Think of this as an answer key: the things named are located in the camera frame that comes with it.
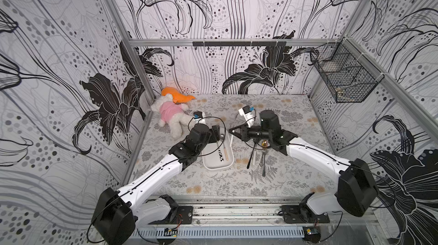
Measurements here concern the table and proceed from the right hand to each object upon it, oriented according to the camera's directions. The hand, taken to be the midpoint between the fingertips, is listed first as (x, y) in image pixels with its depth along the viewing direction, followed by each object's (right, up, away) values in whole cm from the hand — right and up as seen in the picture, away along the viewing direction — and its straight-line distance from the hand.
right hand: (232, 130), depth 76 cm
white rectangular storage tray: (-6, -15, +14) cm, 22 cm away
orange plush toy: (-35, +18, +39) cm, 56 cm away
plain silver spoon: (+18, -14, +15) cm, 28 cm away
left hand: (-7, -1, +4) cm, 9 cm away
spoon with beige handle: (-3, -14, +16) cm, 21 cm away
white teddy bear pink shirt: (-34, +7, +22) cm, 41 cm away
